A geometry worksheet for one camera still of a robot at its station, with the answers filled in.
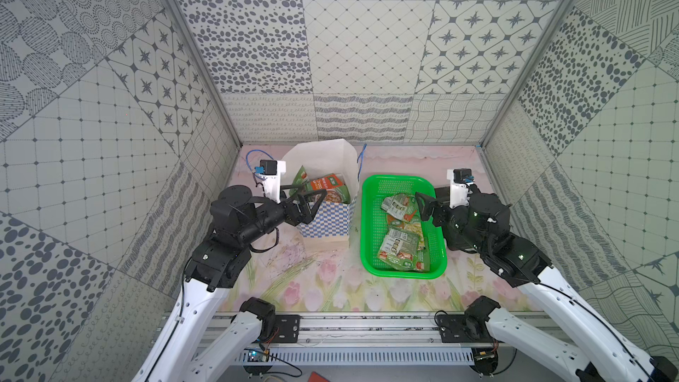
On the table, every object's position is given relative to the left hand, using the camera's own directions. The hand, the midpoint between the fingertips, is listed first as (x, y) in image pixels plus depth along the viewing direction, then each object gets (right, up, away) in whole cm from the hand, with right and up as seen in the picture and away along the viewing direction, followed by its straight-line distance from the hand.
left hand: (312, 183), depth 61 cm
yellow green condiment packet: (-9, 0, +33) cm, 34 cm away
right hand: (+31, -4, +10) cm, 33 cm away
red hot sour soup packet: (+3, -2, +37) cm, 37 cm away
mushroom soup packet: (+32, -19, +32) cm, 49 cm away
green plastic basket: (+19, -5, +40) cm, 45 cm away
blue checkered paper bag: (+2, +4, +33) cm, 33 cm away
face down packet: (+27, -24, +25) cm, 44 cm away
